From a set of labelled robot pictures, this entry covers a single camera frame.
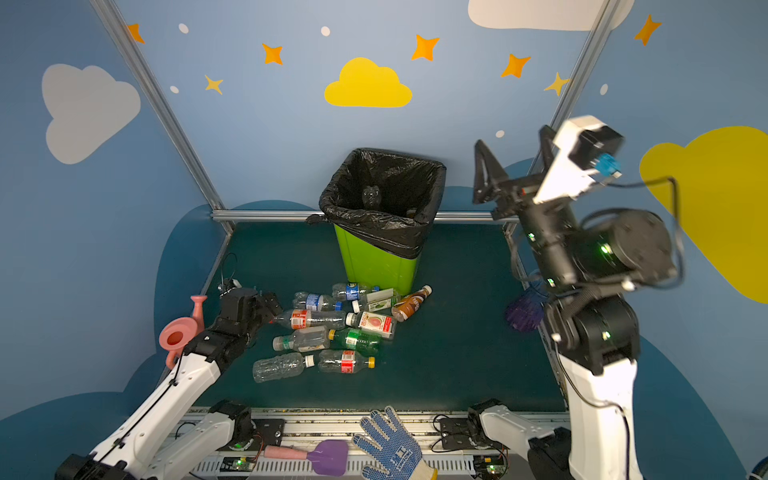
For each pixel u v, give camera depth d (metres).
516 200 0.33
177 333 0.80
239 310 0.60
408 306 0.93
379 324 0.90
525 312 0.93
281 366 0.86
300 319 0.89
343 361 0.82
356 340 0.86
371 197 0.93
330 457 0.71
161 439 0.43
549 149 0.40
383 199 0.94
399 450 0.72
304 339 0.91
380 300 0.96
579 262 0.29
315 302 0.93
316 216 0.82
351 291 0.96
